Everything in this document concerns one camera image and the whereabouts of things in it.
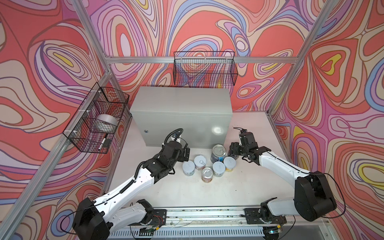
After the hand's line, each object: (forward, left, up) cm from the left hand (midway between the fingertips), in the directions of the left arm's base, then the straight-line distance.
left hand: (182, 145), depth 79 cm
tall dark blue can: (0, -31, -12) cm, 34 cm away
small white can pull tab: (-3, -10, -12) cm, 16 cm away
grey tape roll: (+4, +37, +13) cm, 39 cm away
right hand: (+4, -33, -11) cm, 35 cm away
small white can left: (-7, -3, -13) cm, 15 cm away
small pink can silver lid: (-11, -14, -14) cm, 22 cm away
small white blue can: (-7, -20, -13) cm, 25 cm away
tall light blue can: (0, -21, -9) cm, 22 cm away
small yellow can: (-4, -27, -13) cm, 30 cm away
